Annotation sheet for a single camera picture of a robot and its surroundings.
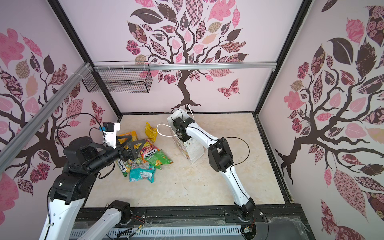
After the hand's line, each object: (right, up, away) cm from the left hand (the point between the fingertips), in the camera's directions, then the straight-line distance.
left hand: (139, 142), depth 60 cm
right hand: (+18, -5, +35) cm, 40 cm away
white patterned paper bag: (+22, -7, +21) cm, 31 cm away
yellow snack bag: (-7, +2, +40) cm, 41 cm away
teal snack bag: (-7, -19, +23) cm, 31 cm away
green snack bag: (+1, -13, +28) cm, 31 cm away
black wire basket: (-26, +39, +34) cm, 58 cm away
